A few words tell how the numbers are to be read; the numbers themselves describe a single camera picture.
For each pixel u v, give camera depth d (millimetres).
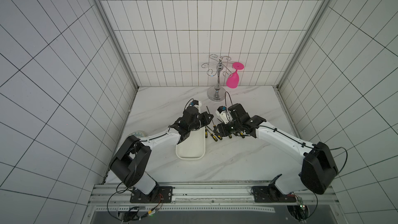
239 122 632
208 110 834
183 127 658
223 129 710
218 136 923
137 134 899
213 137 921
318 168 415
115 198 716
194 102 792
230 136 923
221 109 749
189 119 655
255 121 599
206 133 939
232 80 1004
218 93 1150
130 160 453
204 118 741
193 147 873
